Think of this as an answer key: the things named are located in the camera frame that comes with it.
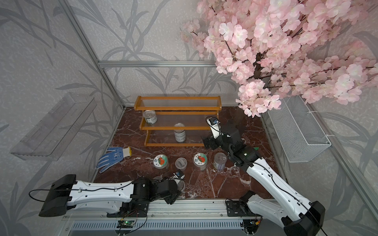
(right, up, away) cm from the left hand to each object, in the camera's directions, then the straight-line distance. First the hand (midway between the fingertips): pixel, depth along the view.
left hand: (177, 191), depth 75 cm
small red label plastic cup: (+1, +12, +9) cm, 15 cm away
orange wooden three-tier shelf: (-3, +36, +41) cm, 55 cm away
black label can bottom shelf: (-1, +27, +16) cm, 31 cm away
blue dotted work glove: (-42, +15, +18) cm, 48 cm away
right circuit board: (+37, -15, -4) cm, 40 cm away
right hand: (+17, +32, -2) cm, 36 cm away
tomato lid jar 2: (+12, +13, +7) cm, 19 cm away
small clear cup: (-12, +4, +7) cm, 14 cm away
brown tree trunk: (+37, +37, +20) cm, 56 cm away
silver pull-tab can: (-18, +39, +12) cm, 45 cm away
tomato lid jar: (-11, +13, +7) cm, 18 cm away
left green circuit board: (-25, -13, -5) cm, 28 cm away
